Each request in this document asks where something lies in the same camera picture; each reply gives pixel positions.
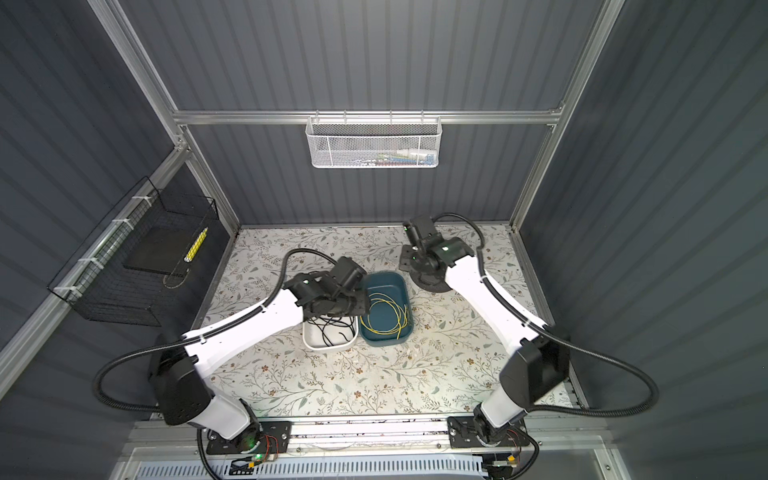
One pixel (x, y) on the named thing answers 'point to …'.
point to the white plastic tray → (328, 332)
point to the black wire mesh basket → (95, 282)
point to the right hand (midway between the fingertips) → (410, 262)
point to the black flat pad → (163, 249)
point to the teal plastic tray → (390, 320)
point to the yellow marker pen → (188, 256)
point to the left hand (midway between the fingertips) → (365, 303)
